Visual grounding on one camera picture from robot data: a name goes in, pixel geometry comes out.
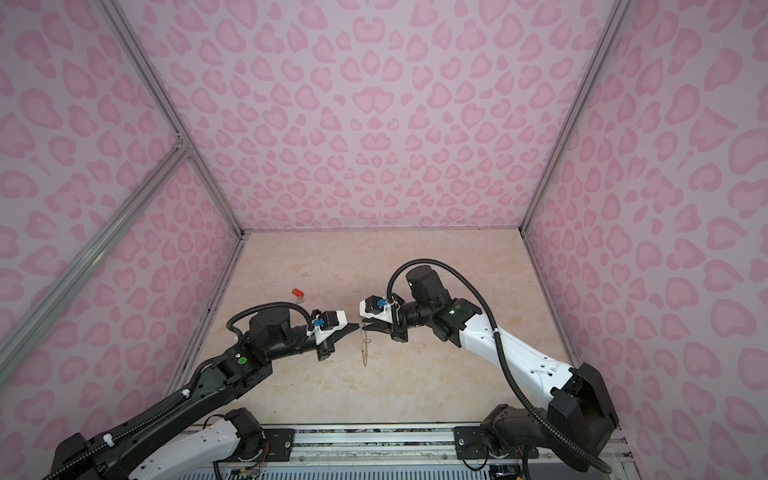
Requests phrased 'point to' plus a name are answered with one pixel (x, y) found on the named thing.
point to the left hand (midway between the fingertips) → (357, 320)
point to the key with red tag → (298, 292)
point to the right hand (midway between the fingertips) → (369, 318)
